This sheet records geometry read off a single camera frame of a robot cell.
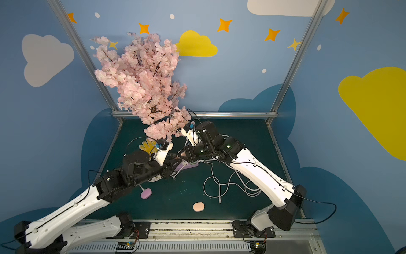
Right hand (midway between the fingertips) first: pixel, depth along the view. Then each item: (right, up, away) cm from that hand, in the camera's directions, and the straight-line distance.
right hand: (185, 151), depth 68 cm
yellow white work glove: (-30, -1, +38) cm, 48 cm away
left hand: (-3, -1, -2) cm, 4 cm away
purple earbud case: (-22, -24, +13) cm, 35 cm away
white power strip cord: (+13, -12, +25) cm, 31 cm away
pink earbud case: (+5, -30, +13) cm, 33 cm away
